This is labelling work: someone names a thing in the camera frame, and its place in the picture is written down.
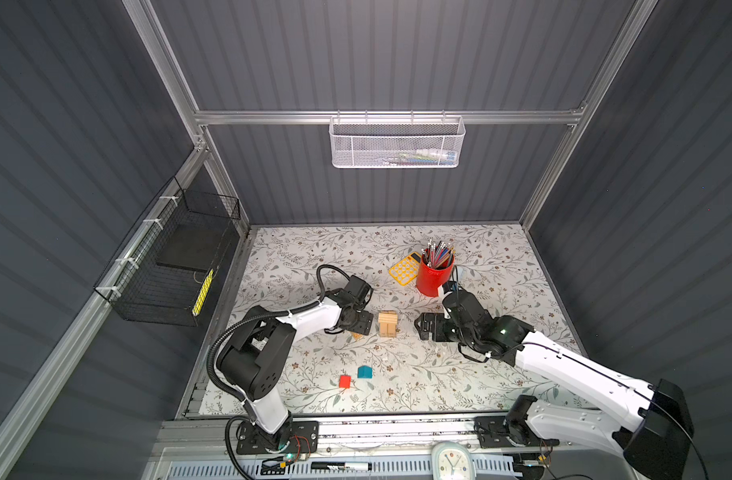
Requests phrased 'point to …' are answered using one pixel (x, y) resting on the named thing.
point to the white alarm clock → (452, 460)
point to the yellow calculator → (406, 269)
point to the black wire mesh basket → (163, 271)
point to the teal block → (364, 372)
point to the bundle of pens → (438, 256)
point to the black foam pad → (193, 245)
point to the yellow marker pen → (196, 308)
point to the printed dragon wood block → (357, 336)
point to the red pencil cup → (428, 280)
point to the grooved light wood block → (388, 316)
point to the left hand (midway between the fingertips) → (358, 322)
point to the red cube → (344, 381)
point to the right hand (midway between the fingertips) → (430, 325)
